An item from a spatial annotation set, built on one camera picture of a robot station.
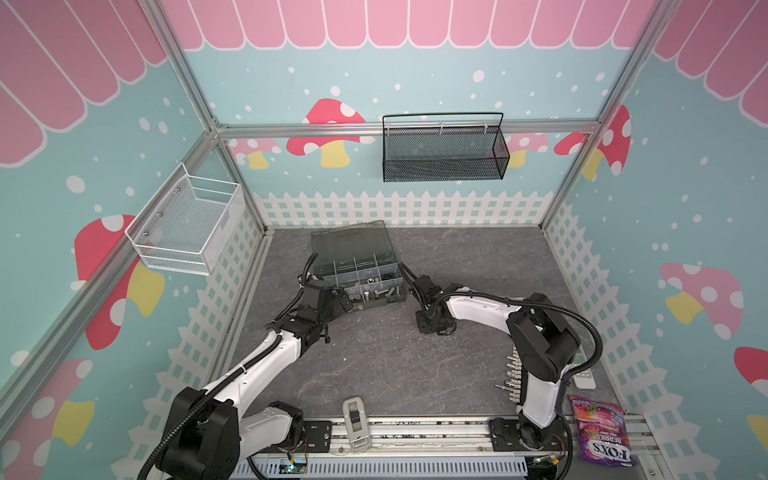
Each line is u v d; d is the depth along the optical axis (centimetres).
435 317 70
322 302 66
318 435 74
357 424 74
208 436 40
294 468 72
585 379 83
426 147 98
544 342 49
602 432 73
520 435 67
